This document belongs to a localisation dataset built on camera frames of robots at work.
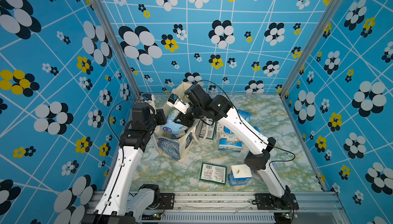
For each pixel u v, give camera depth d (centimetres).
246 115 99
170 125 69
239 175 69
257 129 98
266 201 73
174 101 59
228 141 86
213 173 77
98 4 74
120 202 38
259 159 57
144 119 51
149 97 61
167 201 74
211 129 94
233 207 73
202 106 53
